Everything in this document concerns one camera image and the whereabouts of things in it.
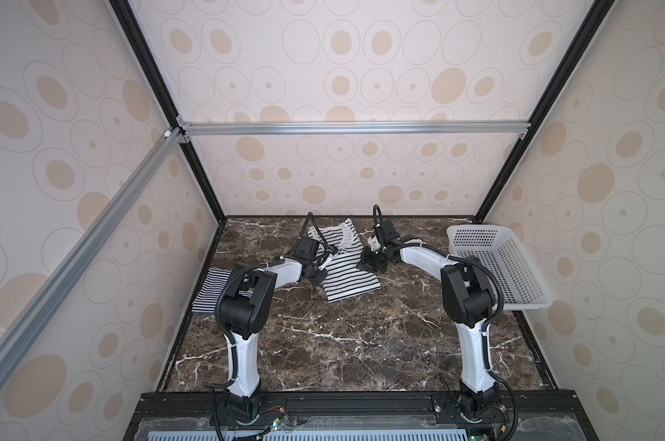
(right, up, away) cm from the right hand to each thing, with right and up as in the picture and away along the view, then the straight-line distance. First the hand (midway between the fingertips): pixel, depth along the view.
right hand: (367, 263), depth 100 cm
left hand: (-15, -2, +2) cm, 15 cm away
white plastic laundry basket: (+53, -7, -3) cm, 53 cm away
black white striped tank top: (-8, -6, -1) cm, 10 cm away
